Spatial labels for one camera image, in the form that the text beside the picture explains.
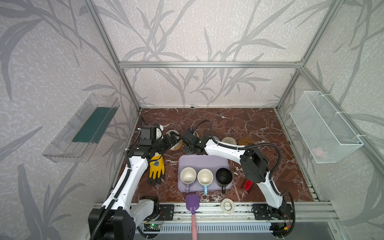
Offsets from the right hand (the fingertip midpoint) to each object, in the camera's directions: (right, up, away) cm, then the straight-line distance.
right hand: (189, 143), depth 93 cm
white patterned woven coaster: (+27, +1, +9) cm, 28 cm away
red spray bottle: (+33, -20, -14) cm, 41 cm away
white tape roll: (+22, -30, -16) cm, 40 cm away
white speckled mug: (-4, +7, -17) cm, 19 cm away
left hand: (-4, +6, -14) cm, 16 cm away
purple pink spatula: (+3, -29, -16) cm, 34 cm away
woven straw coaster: (-7, -3, +4) cm, 8 cm away
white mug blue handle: (+10, -17, -10) cm, 22 cm away
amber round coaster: (+37, 0, +7) cm, 38 cm away
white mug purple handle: (0, -17, -8) cm, 19 cm away
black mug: (+21, -18, -9) cm, 29 cm away
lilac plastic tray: (+6, -11, -2) cm, 13 cm away
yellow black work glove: (-18, -14, -6) cm, 24 cm away
